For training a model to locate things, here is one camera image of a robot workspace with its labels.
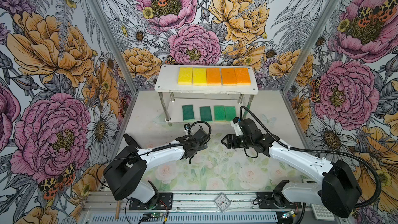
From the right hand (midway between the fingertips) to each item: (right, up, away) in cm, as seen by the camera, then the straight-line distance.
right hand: (228, 145), depth 82 cm
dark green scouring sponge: (-11, +16, +16) cm, 25 cm away
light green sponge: (-3, +16, +17) cm, 23 cm away
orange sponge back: (-8, +35, -4) cm, 36 cm away
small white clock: (-4, -24, -9) cm, 26 cm away
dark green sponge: (-22, +16, +17) cm, 33 cm away
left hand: (-17, -2, +6) cm, 19 cm away
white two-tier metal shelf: (-17, +28, +15) cm, 36 cm away
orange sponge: (0, +35, -3) cm, 35 cm away
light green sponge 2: (+4, +16, +17) cm, 24 cm away
